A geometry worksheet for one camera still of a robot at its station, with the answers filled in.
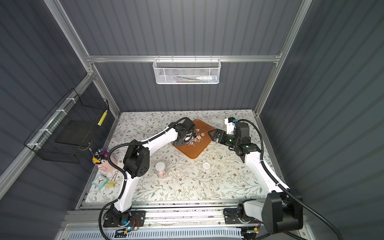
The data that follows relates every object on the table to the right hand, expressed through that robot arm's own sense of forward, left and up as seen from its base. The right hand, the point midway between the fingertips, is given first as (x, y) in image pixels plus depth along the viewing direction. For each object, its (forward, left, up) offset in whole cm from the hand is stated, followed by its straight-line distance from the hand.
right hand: (216, 134), depth 80 cm
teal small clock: (-19, +66, -20) cm, 71 cm away
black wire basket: (-2, +74, +8) cm, 74 cm away
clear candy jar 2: (-15, +31, -10) cm, 35 cm away
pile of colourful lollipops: (+12, +10, -21) cm, 26 cm away
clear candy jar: (+2, +15, -7) cm, 17 cm away
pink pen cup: (-11, +64, -9) cm, 65 cm away
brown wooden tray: (+1, +12, -21) cm, 25 cm away
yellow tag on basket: (+7, +64, +5) cm, 64 cm away
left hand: (+7, +24, -13) cm, 28 cm away
